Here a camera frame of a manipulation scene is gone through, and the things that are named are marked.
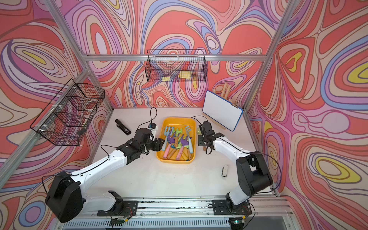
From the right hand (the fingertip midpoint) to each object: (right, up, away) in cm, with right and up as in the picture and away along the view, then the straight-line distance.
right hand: (205, 143), depth 92 cm
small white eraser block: (+10, -16, -8) cm, 20 cm away
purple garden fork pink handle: (-23, +1, +5) cm, 24 cm away
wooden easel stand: (+11, +32, +1) cm, 34 cm away
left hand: (-27, +3, -8) cm, 28 cm away
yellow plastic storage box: (-19, +13, +18) cm, 29 cm away
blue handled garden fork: (-26, +5, +9) cm, 28 cm away
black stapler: (-57, +8, +10) cm, 58 cm away
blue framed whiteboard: (+11, +21, +1) cm, 24 cm away
